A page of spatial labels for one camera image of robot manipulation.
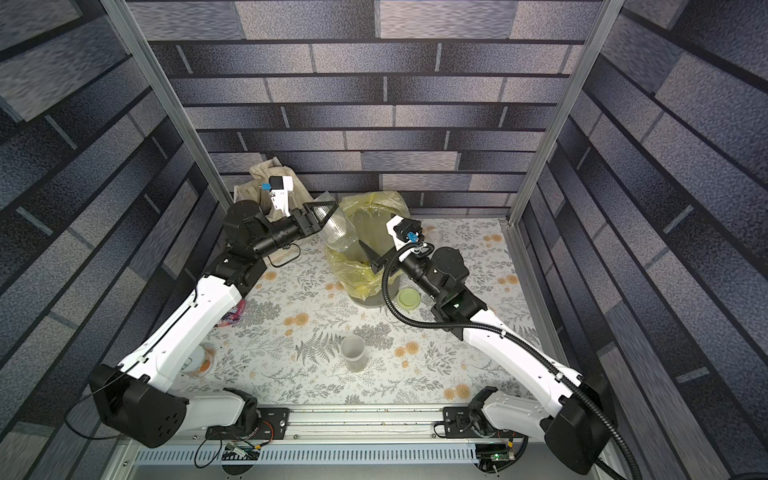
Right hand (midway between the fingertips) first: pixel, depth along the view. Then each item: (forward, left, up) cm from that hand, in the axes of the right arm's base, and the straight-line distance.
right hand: (378, 225), depth 65 cm
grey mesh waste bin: (+2, +2, -39) cm, 39 cm away
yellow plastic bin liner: (+18, +4, -14) cm, 23 cm away
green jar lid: (+4, -8, -39) cm, 40 cm away
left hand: (+3, +10, +3) cm, 11 cm away
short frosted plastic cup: (-14, +9, -39) cm, 42 cm away
